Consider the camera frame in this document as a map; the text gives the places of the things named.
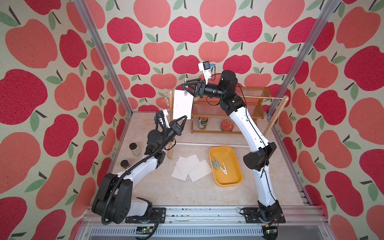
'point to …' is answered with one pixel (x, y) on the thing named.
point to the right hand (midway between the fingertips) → (184, 87)
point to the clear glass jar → (135, 149)
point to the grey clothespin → (216, 161)
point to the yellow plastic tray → (228, 155)
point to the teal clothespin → (215, 165)
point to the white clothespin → (224, 169)
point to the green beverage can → (203, 123)
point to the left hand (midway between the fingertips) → (188, 121)
